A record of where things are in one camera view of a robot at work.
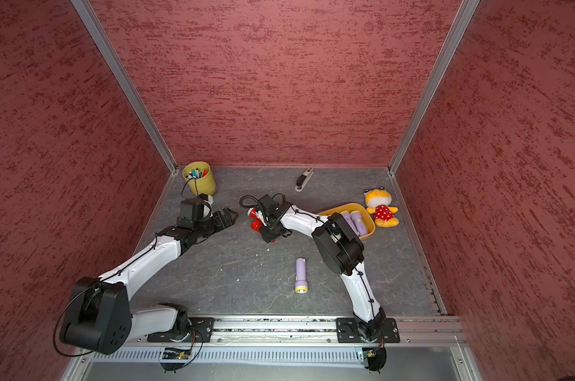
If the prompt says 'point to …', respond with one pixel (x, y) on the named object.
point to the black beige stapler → (303, 179)
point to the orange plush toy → (378, 201)
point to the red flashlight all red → (256, 224)
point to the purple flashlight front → (301, 282)
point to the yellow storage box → (368, 221)
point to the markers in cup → (196, 174)
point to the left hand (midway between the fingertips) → (229, 222)
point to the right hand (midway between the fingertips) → (270, 238)
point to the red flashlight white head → (252, 213)
